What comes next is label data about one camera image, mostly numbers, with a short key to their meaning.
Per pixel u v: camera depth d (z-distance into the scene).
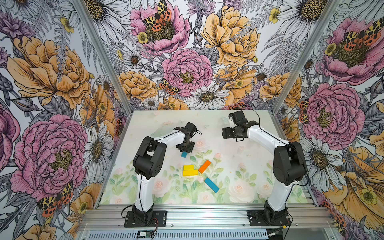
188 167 0.92
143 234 0.70
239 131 0.71
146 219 0.64
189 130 0.81
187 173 0.90
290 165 0.50
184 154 0.97
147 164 0.53
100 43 0.84
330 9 0.72
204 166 0.92
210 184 0.85
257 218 0.73
